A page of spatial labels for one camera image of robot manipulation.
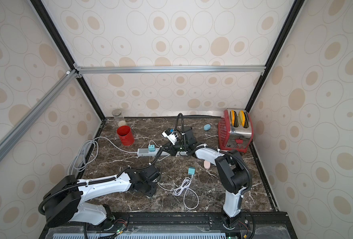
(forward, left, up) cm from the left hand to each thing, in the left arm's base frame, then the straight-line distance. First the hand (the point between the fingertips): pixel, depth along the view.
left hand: (156, 191), depth 82 cm
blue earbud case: (+48, -33, -1) cm, 59 cm away
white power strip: (+25, +10, 0) cm, 27 cm away
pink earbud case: (+17, -30, 0) cm, 34 cm away
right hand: (+22, -5, +11) cm, 26 cm away
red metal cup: (+33, +22, +8) cm, 40 cm away
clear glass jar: (+47, +30, +11) cm, 56 cm away
